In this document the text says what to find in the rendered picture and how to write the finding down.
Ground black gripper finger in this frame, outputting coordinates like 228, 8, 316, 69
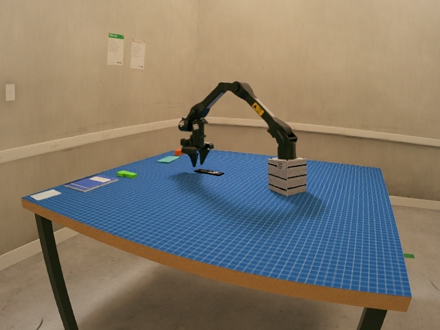
186, 153, 199, 167
198, 150, 210, 165

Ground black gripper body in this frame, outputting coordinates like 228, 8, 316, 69
181, 133, 214, 154

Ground blue work mat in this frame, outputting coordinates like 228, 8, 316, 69
22, 149, 412, 297

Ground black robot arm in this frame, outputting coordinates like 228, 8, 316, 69
178, 81, 298, 160

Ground black strip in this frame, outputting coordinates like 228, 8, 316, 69
194, 169, 224, 176

